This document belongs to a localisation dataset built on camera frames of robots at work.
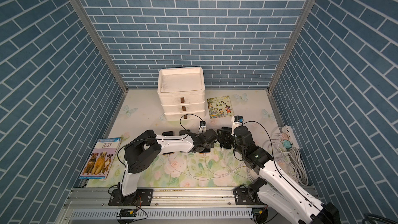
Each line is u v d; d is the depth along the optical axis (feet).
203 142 2.34
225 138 2.23
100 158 2.81
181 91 2.84
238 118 2.21
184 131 3.16
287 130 3.16
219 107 3.58
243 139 1.84
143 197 2.43
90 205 2.46
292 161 2.82
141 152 1.67
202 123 2.72
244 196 2.41
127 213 2.37
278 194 1.89
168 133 3.16
